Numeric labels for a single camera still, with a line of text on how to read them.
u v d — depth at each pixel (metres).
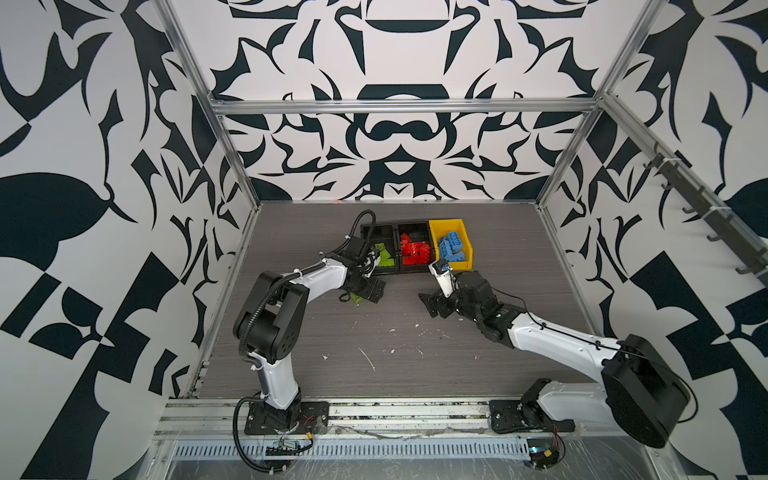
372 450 0.78
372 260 0.85
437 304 0.75
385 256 1.01
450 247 1.00
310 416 0.73
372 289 0.85
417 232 1.12
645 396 0.42
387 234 1.15
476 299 0.65
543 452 0.71
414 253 0.99
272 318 0.49
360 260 0.76
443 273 0.73
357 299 0.92
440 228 1.02
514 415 0.74
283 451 0.73
